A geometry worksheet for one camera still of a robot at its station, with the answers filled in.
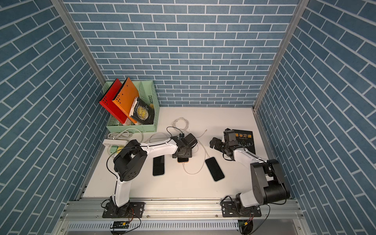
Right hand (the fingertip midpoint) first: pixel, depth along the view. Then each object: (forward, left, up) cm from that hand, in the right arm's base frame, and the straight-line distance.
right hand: (216, 143), depth 94 cm
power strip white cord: (+3, +64, -1) cm, 64 cm away
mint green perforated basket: (+32, +52, +15) cm, 63 cm away
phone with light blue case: (-16, +35, -5) cm, 39 cm away
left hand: (-7, +18, -5) cm, 20 cm away
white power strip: (-5, +72, -2) cm, 73 cm away
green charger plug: (-8, +67, -3) cm, 67 cm away
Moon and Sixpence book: (+15, +52, +10) cm, 55 cm away
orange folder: (+17, +61, +19) cm, 67 cm away
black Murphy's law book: (+8, -21, -4) cm, 22 cm away
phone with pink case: (-11, +21, -5) cm, 24 cm away
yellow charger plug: (-7, +63, -2) cm, 64 cm away
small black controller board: (-46, +48, -8) cm, 67 cm away
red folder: (+10, +68, +23) cm, 73 cm away
